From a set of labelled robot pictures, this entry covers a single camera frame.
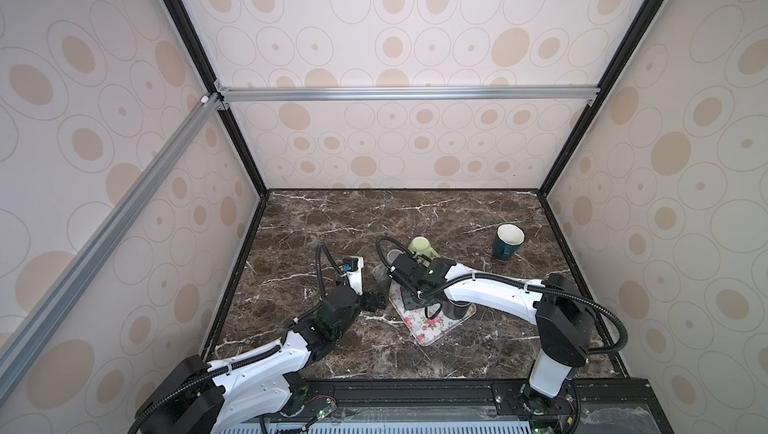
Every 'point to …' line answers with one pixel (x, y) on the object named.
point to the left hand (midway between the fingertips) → (385, 275)
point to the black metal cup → (455, 309)
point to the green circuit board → (330, 406)
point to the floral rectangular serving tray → (426, 330)
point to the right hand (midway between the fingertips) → (413, 298)
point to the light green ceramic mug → (421, 245)
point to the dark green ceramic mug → (508, 238)
